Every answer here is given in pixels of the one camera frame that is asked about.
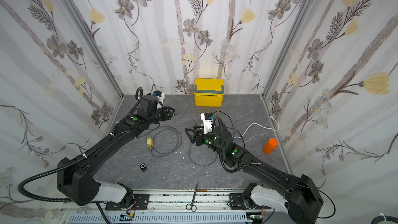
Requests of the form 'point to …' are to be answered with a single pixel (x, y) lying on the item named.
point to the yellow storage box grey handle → (221, 91)
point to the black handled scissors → (192, 206)
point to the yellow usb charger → (150, 142)
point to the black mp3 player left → (143, 167)
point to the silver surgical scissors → (87, 210)
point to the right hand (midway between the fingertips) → (191, 129)
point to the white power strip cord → (261, 125)
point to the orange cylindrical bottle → (270, 145)
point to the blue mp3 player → (173, 115)
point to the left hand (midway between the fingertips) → (174, 109)
